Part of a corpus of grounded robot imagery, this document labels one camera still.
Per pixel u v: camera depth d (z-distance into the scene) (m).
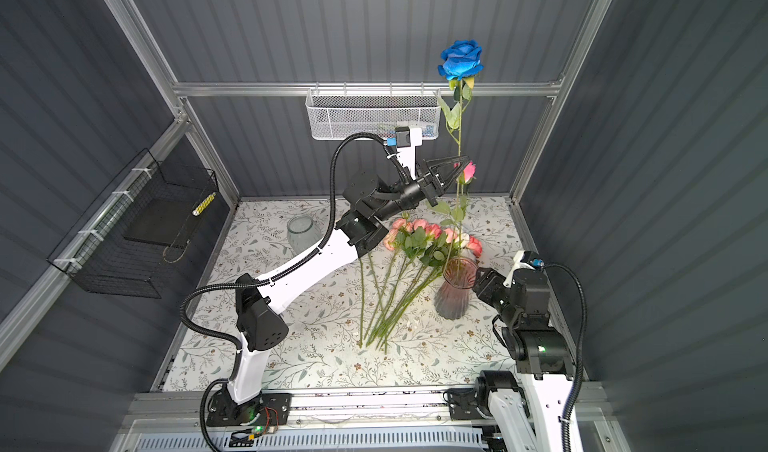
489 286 0.61
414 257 1.02
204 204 0.81
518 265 0.62
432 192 0.52
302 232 0.87
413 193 0.54
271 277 0.49
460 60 0.44
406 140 0.51
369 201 0.50
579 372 0.45
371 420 0.73
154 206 0.79
